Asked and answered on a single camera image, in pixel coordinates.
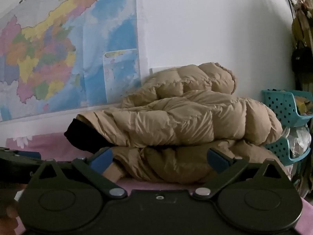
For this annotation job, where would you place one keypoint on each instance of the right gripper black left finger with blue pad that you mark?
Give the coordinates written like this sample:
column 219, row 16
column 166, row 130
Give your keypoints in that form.
column 92, row 170

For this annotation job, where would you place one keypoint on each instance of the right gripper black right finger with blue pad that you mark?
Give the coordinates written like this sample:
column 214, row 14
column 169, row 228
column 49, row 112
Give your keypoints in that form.
column 227, row 169

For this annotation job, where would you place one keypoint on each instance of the tan puffer down jacket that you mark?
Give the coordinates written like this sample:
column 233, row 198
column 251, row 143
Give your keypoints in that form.
column 161, row 132

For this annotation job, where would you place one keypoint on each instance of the hanging dark clothes and bags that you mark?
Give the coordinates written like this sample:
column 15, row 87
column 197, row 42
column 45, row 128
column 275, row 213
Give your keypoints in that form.
column 301, row 62

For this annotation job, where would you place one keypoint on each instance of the person's left hand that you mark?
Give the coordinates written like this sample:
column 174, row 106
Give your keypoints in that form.
column 9, row 219

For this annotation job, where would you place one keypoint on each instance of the pink bed sheet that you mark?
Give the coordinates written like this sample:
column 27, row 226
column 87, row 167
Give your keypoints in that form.
column 56, row 146

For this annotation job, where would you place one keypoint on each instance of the teal perforated basket middle tier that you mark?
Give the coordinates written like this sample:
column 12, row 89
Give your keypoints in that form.
column 281, row 149

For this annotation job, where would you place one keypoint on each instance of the teal perforated basket tier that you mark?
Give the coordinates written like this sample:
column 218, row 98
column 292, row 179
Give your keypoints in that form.
column 281, row 149
column 283, row 104

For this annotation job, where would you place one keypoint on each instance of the white plastic bags in basket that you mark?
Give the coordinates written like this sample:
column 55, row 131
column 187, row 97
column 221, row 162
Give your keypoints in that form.
column 299, row 140

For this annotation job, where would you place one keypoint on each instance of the teal perforated basket top tier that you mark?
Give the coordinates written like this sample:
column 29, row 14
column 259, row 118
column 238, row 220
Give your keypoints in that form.
column 283, row 104

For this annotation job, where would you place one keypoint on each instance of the colourful wall map poster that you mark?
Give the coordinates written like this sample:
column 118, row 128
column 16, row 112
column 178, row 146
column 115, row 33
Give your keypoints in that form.
column 59, row 55

